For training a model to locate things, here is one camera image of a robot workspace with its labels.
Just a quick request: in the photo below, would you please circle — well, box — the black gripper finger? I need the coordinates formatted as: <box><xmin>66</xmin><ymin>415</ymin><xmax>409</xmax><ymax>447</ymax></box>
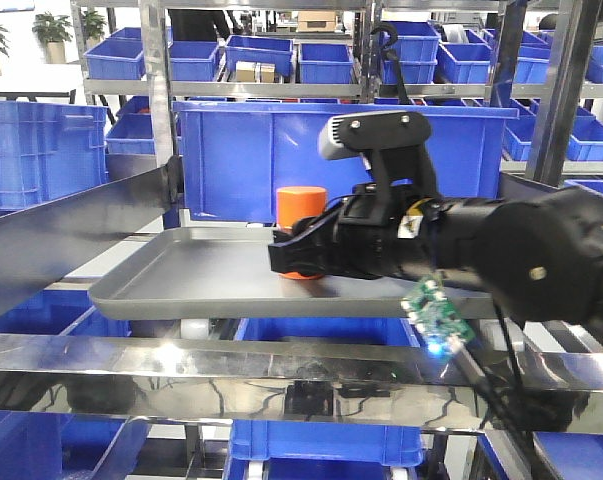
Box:
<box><xmin>268</xmin><ymin>214</ymin><xmax>340</xmax><ymax>276</ymax></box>

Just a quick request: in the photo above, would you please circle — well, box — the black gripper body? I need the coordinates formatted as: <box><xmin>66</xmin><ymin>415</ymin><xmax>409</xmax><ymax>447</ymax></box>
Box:
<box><xmin>330</xmin><ymin>182</ymin><xmax>440</xmax><ymax>281</ymax></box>

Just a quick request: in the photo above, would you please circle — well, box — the orange capacitor cylinder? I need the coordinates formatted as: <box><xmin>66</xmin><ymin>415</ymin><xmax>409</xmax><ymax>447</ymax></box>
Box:
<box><xmin>276</xmin><ymin>185</ymin><xmax>329</xmax><ymax>281</ymax></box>

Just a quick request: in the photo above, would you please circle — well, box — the green circuit board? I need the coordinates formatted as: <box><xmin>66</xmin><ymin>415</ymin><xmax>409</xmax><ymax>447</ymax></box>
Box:
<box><xmin>400</xmin><ymin>272</ymin><xmax>476</xmax><ymax>364</ymax></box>

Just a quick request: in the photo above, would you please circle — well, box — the large blue plastic bin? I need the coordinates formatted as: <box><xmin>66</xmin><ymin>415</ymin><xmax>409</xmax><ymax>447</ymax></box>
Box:
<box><xmin>173</xmin><ymin>101</ymin><xmax>520</xmax><ymax>224</ymax></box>

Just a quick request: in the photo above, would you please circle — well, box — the grey metal tray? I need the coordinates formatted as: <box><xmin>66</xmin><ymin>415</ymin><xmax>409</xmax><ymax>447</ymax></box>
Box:
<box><xmin>88</xmin><ymin>227</ymin><xmax>512</xmax><ymax>321</ymax></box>

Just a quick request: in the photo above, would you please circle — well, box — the row of blue bins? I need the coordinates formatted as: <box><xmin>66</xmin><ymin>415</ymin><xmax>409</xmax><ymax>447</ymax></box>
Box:
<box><xmin>83</xmin><ymin>20</ymin><xmax>603</xmax><ymax>209</ymax></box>

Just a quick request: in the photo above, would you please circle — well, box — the small cardboard box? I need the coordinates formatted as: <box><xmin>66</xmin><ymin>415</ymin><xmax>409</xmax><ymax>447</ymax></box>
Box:
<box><xmin>235</xmin><ymin>61</ymin><xmax>276</xmax><ymax>84</ymax></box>

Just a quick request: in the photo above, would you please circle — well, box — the steel rack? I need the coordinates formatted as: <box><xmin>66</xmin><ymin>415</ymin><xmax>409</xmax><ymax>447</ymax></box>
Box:
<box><xmin>0</xmin><ymin>0</ymin><xmax>603</xmax><ymax>480</ymax></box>

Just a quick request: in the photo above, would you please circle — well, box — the large cardboard box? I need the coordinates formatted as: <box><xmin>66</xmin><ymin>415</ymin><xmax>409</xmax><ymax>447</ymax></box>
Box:
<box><xmin>297</xmin><ymin>10</ymin><xmax>338</xmax><ymax>34</ymax></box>

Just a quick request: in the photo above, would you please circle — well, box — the person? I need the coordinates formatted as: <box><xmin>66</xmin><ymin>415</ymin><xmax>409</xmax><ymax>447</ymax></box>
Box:
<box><xmin>168</xmin><ymin>8</ymin><xmax>231</xmax><ymax>42</ymax></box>

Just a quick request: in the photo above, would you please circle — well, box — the ribbed blue plastic crate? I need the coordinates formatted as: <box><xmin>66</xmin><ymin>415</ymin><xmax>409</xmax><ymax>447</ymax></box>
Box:
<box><xmin>0</xmin><ymin>101</ymin><xmax>109</xmax><ymax>211</ymax></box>

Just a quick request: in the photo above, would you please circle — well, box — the white table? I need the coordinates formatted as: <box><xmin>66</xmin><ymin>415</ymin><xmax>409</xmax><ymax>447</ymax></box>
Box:
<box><xmin>0</xmin><ymin>64</ymin><xmax>85</xmax><ymax>104</ymax></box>

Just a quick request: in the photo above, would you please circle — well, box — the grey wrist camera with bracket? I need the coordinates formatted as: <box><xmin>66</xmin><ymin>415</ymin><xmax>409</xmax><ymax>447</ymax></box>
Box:
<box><xmin>317</xmin><ymin>110</ymin><xmax>442</xmax><ymax>201</ymax></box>

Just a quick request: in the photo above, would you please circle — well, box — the black hooked strap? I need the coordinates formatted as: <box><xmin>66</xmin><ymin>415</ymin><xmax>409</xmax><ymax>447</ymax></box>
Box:
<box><xmin>369</xmin><ymin>22</ymin><xmax>415</xmax><ymax>106</ymax></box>

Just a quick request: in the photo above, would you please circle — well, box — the blue crate with handle slots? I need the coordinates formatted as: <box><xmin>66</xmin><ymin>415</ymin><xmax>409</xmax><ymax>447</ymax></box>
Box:
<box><xmin>228</xmin><ymin>317</ymin><xmax>425</xmax><ymax>469</ymax></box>

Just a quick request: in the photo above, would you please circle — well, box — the black cable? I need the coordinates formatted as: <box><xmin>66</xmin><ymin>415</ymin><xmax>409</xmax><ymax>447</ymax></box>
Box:
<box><xmin>453</xmin><ymin>299</ymin><xmax>552</xmax><ymax>480</ymax></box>

